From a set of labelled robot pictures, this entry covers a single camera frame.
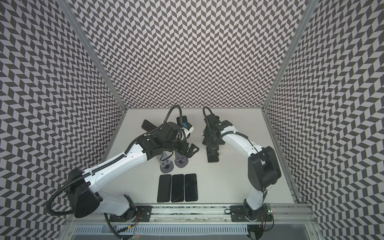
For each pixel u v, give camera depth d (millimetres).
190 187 811
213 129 633
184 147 647
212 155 870
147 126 963
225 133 559
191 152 657
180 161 865
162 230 693
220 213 752
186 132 663
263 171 457
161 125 576
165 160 630
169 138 577
